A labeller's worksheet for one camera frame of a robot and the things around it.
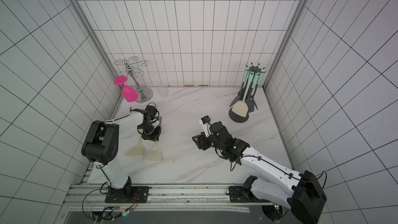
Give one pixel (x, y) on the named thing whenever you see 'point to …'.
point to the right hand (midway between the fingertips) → (197, 132)
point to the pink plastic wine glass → (129, 94)
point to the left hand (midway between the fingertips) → (155, 141)
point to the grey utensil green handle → (240, 96)
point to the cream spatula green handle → (138, 150)
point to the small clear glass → (162, 90)
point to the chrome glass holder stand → (145, 94)
